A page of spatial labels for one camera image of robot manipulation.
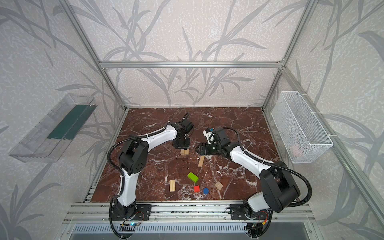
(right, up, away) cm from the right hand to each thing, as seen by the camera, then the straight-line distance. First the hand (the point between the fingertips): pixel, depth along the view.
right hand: (199, 144), depth 85 cm
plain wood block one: (-9, -6, +8) cm, 13 cm away
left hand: (-8, -1, +10) cm, 13 cm away
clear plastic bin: (-66, +5, -22) cm, 69 cm away
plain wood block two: (-11, -6, +8) cm, 15 cm away
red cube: (-2, -23, -5) cm, 24 cm away
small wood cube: (+10, -22, -4) cm, 24 cm away
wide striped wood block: (-15, -22, -4) cm, 27 cm away
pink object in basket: (+48, -1, -13) cm, 50 cm away
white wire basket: (+43, +8, -24) cm, 50 cm away
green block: (-4, -18, -1) cm, 19 cm away
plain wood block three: (+1, -11, +6) cm, 12 cm away
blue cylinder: (+4, -24, -5) cm, 25 cm away
